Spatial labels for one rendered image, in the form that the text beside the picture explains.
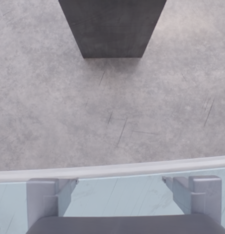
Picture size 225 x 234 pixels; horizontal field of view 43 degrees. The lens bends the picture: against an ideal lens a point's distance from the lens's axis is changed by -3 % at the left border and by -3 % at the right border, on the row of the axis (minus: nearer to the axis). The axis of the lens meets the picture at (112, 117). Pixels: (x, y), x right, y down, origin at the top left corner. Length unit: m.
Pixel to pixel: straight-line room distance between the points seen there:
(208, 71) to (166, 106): 0.23
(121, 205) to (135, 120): 1.01
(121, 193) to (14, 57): 1.13
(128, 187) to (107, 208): 0.02
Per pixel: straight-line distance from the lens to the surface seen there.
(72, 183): 0.16
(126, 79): 1.20
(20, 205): 0.20
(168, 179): 0.16
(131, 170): 0.19
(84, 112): 1.19
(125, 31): 0.89
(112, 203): 0.19
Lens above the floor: 1.19
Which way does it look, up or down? 88 degrees down
